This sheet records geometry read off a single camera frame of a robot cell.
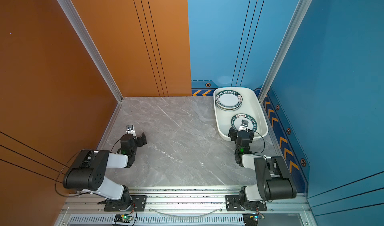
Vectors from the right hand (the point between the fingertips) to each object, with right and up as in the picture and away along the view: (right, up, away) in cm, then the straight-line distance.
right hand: (239, 128), depth 92 cm
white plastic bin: (+16, +16, +24) cm, 33 cm away
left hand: (-65, -3, +3) cm, 65 cm away
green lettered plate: (-3, +19, +18) cm, 26 cm away
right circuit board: (-1, -41, -21) cm, 46 cm away
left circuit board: (-60, -41, -21) cm, 76 cm away
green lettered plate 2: (+1, +3, +12) cm, 13 cm away
